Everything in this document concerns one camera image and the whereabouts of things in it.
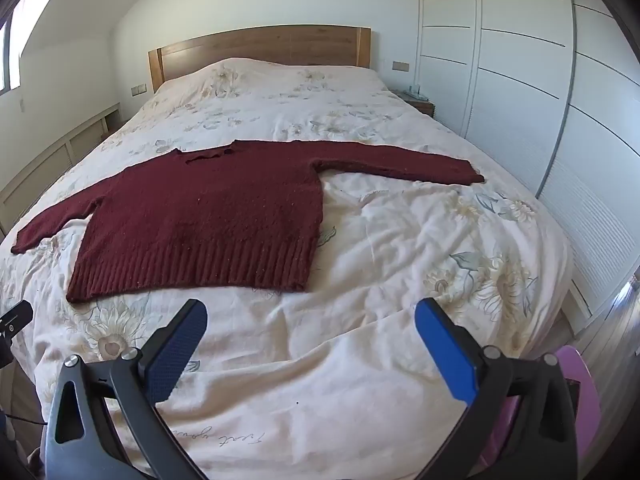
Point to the small clear glass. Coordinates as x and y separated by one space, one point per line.
415 91

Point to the pink plastic stool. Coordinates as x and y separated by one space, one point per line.
582 385

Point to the wooden nightstand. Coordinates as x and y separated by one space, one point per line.
422 106

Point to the bed with floral duvet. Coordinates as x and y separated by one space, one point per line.
400 260

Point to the window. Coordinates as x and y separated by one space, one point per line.
30 25

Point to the beige wall switch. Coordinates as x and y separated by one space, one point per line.
139 90
400 66

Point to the white sliding wardrobe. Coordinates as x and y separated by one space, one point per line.
525 60

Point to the low white cabinet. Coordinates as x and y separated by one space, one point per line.
45 160

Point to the dark red knit sweater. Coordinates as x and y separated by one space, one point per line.
210 220

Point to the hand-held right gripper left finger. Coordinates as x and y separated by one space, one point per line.
177 345

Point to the wooden headboard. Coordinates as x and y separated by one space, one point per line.
265 45

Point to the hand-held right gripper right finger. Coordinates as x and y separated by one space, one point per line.
445 350

